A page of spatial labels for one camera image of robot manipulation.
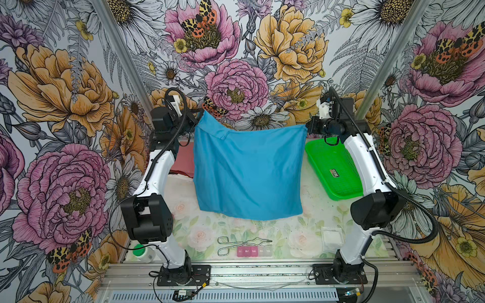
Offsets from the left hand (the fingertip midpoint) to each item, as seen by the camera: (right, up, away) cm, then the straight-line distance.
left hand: (206, 112), depth 78 cm
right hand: (+42, -5, +4) cm, 43 cm away
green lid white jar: (-21, -54, -6) cm, 58 cm away
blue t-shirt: (+18, -25, +2) cm, 31 cm away
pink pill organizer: (+20, -56, 0) cm, 60 cm away
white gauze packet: (+54, -53, +5) cm, 76 cm away
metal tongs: (+7, -57, +3) cm, 58 cm away
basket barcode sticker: (+64, -27, +28) cm, 75 cm away
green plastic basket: (+65, -24, +30) cm, 76 cm away
